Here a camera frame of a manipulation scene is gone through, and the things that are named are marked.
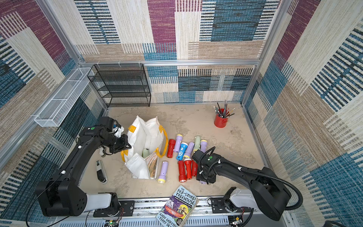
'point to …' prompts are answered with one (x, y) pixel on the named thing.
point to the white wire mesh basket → (52, 114)
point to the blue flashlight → (182, 151)
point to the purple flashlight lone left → (161, 178)
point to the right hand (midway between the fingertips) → (204, 181)
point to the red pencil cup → (221, 118)
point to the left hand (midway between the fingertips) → (131, 146)
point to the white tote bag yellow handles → (148, 140)
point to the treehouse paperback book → (177, 210)
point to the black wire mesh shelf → (121, 85)
